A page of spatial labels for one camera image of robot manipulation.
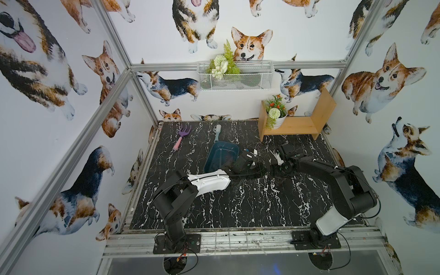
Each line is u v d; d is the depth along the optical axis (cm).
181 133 117
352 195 47
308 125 112
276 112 95
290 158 70
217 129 117
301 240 74
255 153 82
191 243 74
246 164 67
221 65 79
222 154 104
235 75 85
